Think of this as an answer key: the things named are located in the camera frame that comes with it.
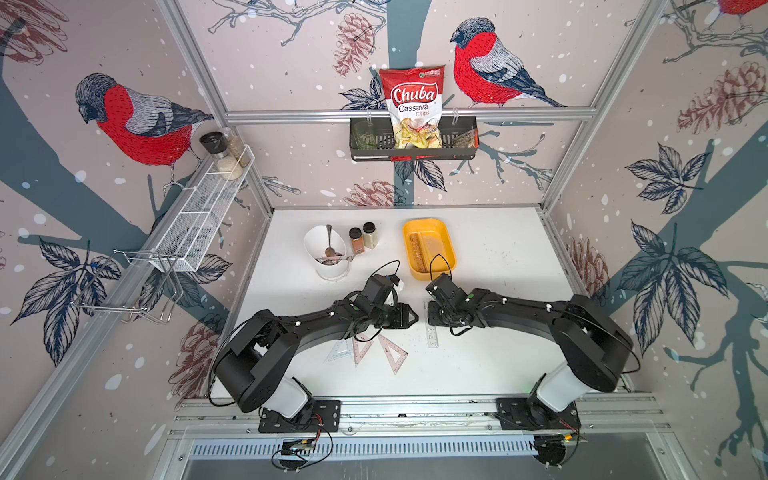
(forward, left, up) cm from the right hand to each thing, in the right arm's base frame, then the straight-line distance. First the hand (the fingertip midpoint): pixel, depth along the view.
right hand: (429, 314), depth 90 cm
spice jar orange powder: (+24, +25, +4) cm, 35 cm away
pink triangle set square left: (-12, +21, -1) cm, 24 cm away
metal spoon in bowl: (+20, +34, +5) cm, 40 cm away
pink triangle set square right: (-12, +8, -1) cm, 14 cm away
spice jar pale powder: (+26, +21, +6) cm, 34 cm away
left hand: (-3, +4, +6) cm, 8 cm away
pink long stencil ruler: (+25, +3, -1) cm, 25 cm away
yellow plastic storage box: (+26, -1, -1) cm, 27 cm away
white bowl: (+16, +36, +15) cm, 42 cm away
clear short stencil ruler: (-6, -1, -2) cm, 6 cm away
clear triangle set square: (-11, +26, -2) cm, 28 cm away
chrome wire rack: (-11, +62, +35) cm, 72 cm away
